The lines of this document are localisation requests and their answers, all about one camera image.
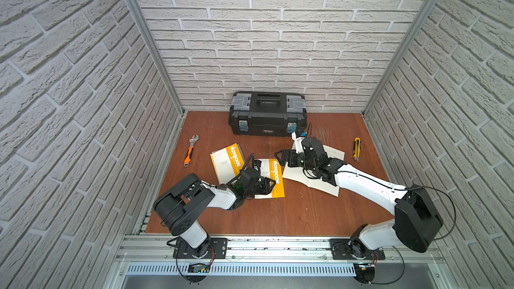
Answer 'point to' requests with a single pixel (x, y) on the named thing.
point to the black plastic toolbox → (267, 114)
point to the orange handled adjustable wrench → (192, 140)
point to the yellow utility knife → (357, 148)
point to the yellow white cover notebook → (228, 163)
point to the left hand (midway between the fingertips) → (276, 181)
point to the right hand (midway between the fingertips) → (285, 153)
